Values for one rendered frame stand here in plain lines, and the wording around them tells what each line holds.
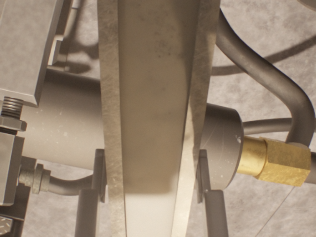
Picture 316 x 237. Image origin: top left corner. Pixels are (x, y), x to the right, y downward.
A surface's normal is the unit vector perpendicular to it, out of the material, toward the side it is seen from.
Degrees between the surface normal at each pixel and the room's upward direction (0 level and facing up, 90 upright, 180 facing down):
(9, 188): 68
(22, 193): 90
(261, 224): 0
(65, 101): 54
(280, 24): 0
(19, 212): 90
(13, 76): 41
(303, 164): 60
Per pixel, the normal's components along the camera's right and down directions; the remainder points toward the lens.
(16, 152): 0.93, 0.14
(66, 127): 0.15, 0.17
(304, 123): -0.22, -0.38
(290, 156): 0.25, -0.38
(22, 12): 0.21, -0.06
